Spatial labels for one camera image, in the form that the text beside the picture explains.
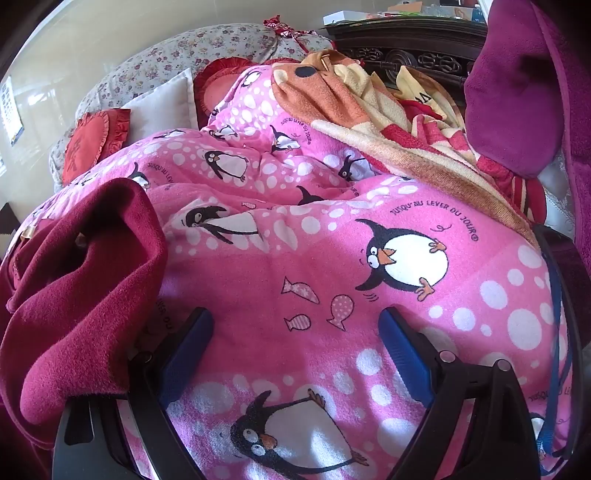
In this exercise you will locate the pink penguin printed blanket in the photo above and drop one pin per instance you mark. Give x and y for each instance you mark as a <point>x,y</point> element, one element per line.
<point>300,240</point>

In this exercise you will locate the orange cream towel blanket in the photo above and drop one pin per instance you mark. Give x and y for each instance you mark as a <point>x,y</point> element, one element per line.
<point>332,101</point>

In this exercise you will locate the large red heart cushion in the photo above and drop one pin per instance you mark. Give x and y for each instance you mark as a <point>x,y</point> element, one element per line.
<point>85,147</point>

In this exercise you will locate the wall calendar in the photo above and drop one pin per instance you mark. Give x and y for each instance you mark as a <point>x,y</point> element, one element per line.
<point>10,110</point>

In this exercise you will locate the dark red fleece garment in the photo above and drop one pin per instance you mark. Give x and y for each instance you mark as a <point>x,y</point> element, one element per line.
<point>69,286</point>

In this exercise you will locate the white flat box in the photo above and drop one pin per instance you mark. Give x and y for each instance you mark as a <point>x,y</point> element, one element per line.
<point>344,17</point>

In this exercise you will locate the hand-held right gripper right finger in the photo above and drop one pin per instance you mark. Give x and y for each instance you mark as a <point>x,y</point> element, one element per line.
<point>406,360</point>

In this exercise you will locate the small red heart cushion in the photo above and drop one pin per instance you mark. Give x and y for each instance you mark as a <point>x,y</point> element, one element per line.
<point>217,92</point>

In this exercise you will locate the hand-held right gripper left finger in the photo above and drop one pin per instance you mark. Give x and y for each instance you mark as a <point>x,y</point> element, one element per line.
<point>184,357</point>

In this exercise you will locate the large floral pillow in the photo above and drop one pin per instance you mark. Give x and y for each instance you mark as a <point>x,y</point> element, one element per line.
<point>161,60</point>

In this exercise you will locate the red patterned cloth bundle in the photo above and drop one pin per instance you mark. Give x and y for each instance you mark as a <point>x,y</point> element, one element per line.
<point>281,30</point>

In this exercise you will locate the small floral pillow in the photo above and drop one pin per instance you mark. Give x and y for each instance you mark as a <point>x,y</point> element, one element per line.
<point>57,161</point>

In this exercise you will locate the white pillow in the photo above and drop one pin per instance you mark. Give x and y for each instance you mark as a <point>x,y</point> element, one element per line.
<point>161,110</point>

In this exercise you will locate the white lace cloth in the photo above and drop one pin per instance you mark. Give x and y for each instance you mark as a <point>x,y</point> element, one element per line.
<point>558,198</point>

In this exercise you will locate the magenta plush cloth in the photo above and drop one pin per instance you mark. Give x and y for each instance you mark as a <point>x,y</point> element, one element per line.
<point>508,92</point>

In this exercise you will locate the assorted shelf clutter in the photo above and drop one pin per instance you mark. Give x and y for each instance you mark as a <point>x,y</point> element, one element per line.
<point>434,9</point>

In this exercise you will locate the dark carved wooden headboard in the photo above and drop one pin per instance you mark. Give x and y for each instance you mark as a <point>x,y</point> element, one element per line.
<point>415,46</point>

